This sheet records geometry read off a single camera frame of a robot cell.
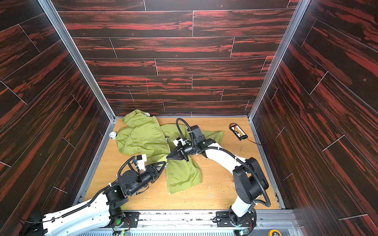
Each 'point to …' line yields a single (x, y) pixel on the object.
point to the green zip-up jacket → (142, 134)
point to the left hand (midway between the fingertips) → (167, 165)
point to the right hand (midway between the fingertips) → (168, 156)
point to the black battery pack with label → (239, 133)
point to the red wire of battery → (254, 142)
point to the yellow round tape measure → (273, 230)
